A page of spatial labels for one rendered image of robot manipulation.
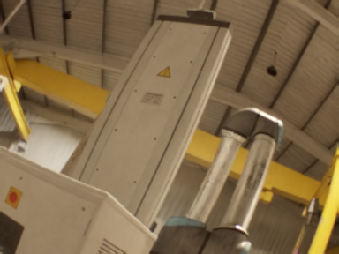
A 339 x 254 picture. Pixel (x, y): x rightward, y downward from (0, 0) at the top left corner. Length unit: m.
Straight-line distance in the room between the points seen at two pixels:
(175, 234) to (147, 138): 0.35
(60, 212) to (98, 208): 0.11
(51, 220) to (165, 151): 0.63
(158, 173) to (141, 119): 0.23
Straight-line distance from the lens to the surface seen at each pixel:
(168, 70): 1.66
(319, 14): 9.82
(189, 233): 1.44
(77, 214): 0.96
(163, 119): 1.53
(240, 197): 1.58
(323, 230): 5.61
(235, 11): 11.56
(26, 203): 1.05
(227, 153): 1.76
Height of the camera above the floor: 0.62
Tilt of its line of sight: 25 degrees up
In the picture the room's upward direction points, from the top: 25 degrees clockwise
